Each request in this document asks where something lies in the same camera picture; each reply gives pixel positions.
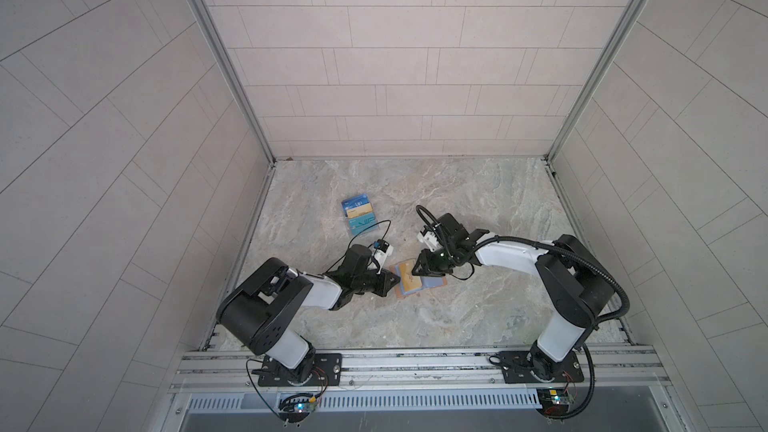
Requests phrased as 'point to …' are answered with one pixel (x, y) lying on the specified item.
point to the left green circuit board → (298, 404)
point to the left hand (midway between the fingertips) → (405, 279)
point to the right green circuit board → (554, 401)
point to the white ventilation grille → (372, 400)
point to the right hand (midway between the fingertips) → (413, 275)
